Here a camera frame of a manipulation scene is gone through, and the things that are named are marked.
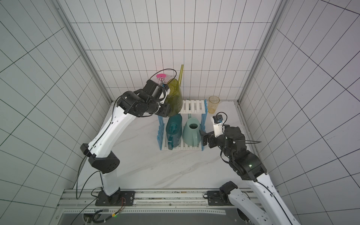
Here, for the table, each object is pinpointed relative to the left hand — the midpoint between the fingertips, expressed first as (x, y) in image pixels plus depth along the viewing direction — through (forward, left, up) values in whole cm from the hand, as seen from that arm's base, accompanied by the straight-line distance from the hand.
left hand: (164, 113), depth 70 cm
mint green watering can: (-1, -15, -16) cm, 22 cm away
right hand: (-7, -20, -2) cm, 21 cm away
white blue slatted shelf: (+9, -17, -5) cm, 20 cm away
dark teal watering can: (0, -4, -14) cm, 15 cm away
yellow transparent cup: (+29, -33, -22) cm, 49 cm away
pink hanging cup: (+40, +7, -6) cm, 41 cm away
